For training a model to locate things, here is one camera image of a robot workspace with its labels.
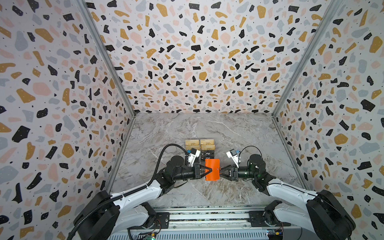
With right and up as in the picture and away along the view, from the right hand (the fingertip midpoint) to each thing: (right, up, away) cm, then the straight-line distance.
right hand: (218, 173), depth 72 cm
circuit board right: (+27, -29, 0) cm, 40 cm away
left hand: (-2, +2, -2) cm, 4 cm away
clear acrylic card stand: (-9, +6, -2) cm, 11 cm away
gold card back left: (-14, +13, +22) cm, 29 cm away
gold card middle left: (-16, +10, +20) cm, 28 cm away
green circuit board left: (-33, -30, -2) cm, 44 cm away
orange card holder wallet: (-2, +4, +1) cm, 5 cm away
